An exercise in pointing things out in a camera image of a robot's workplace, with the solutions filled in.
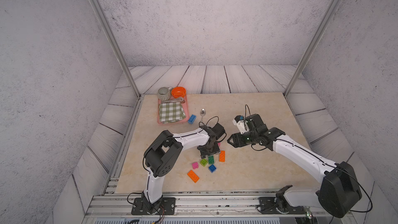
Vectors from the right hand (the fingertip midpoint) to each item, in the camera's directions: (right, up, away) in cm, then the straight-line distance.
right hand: (233, 139), depth 81 cm
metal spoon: (-16, +12, +27) cm, 33 cm away
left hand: (-8, -11, +7) cm, 16 cm away
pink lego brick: (-20, -15, +3) cm, 25 cm away
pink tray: (-28, +17, +33) cm, 46 cm away
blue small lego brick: (-11, -16, +3) cm, 20 cm away
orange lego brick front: (-21, -20, +1) cm, 29 cm away
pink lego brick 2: (-7, -3, +1) cm, 8 cm away
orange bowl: (-35, +28, +37) cm, 58 cm away
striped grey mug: (-45, +27, +36) cm, 63 cm away
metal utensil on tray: (-33, +22, +33) cm, 52 cm away
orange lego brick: (-5, -11, +8) cm, 14 cm away
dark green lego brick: (-11, -12, +4) cm, 17 cm away
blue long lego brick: (-23, +9, +23) cm, 34 cm away
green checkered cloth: (-38, +13, +27) cm, 49 cm away
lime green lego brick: (-15, -14, +5) cm, 21 cm away
